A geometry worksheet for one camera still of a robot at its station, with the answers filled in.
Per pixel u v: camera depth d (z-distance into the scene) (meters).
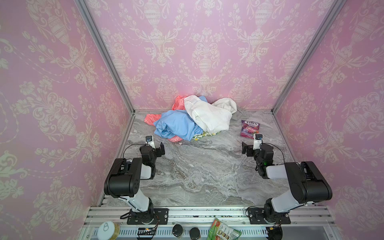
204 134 1.04
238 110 1.20
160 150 0.89
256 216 0.73
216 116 0.95
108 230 0.67
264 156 0.72
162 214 0.74
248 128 1.06
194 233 0.63
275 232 0.71
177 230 0.63
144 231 0.73
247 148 0.85
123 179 0.47
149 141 0.82
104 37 0.83
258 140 0.81
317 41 0.80
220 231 0.68
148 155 0.72
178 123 0.95
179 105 1.11
